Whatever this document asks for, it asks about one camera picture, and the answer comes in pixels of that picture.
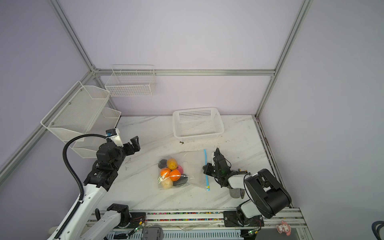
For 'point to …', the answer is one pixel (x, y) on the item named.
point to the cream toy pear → (167, 183)
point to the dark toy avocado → (162, 164)
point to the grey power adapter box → (154, 232)
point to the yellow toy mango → (172, 163)
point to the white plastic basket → (191, 124)
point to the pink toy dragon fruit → (179, 167)
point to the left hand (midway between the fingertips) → (129, 140)
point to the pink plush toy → (284, 227)
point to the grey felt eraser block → (237, 193)
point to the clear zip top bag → (188, 169)
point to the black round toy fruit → (182, 180)
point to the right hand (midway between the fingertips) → (202, 166)
